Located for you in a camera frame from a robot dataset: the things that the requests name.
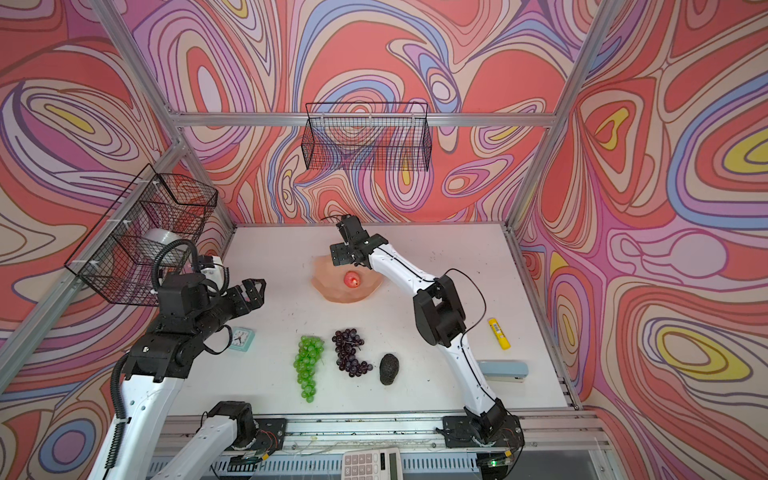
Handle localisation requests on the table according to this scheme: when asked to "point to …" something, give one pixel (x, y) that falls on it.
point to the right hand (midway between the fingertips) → (350, 256)
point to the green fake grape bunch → (305, 363)
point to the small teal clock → (242, 339)
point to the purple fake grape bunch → (347, 342)
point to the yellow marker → (500, 334)
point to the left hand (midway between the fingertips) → (254, 285)
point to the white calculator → (372, 464)
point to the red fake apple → (352, 279)
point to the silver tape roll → (162, 235)
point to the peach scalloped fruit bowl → (329, 280)
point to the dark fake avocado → (388, 367)
